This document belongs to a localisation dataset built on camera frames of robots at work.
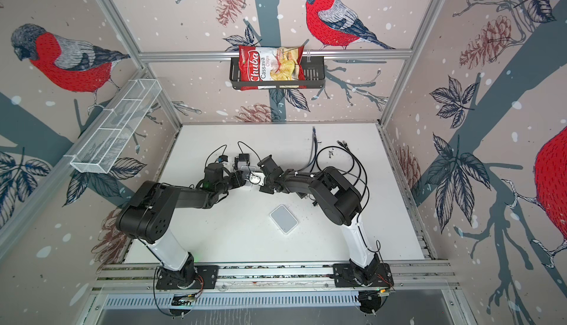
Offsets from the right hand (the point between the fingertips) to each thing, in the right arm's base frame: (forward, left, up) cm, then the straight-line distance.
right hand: (260, 181), depth 98 cm
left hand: (+1, +7, +5) cm, 8 cm away
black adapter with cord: (+10, +9, +5) cm, 14 cm away
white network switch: (-5, 0, +13) cm, 14 cm away
